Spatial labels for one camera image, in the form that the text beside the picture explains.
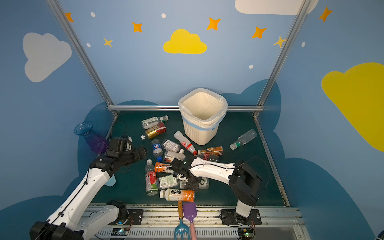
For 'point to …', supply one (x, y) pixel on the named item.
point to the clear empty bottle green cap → (244, 139)
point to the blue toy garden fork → (182, 231)
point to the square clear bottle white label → (171, 145)
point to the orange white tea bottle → (177, 195)
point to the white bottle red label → (185, 142)
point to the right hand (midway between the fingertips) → (197, 179)
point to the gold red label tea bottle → (160, 128)
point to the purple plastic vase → (99, 144)
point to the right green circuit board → (245, 232)
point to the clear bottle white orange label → (169, 156)
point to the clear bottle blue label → (157, 149)
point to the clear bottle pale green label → (167, 181)
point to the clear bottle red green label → (151, 178)
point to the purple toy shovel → (190, 212)
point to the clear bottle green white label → (151, 122)
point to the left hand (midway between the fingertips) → (143, 153)
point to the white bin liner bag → (203, 109)
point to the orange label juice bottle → (160, 167)
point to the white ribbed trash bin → (199, 136)
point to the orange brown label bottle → (215, 150)
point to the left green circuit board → (120, 231)
